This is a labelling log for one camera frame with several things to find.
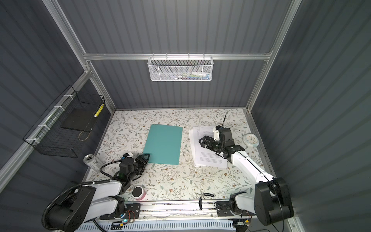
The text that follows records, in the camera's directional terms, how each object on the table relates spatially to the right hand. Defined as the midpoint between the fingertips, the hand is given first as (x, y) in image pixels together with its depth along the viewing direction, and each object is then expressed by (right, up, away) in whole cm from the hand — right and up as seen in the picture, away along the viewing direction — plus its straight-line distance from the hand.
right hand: (206, 143), depth 85 cm
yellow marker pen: (-62, +17, -5) cm, 65 cm away
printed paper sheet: (0, -10, +8) cm, 13 cm away
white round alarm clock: (+32, 0, +13) cm, 35 cm away
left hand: (-35, -9, +4) cm, 36 cm away
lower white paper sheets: (-9, +2, +17) cm, 20 cm away
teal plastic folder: (-28, -3, +14) cm, 31 cm away
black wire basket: (-75, +8, -14) cm, 76 cm away
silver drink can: (-64, -9, -7) cm, 65 cm away
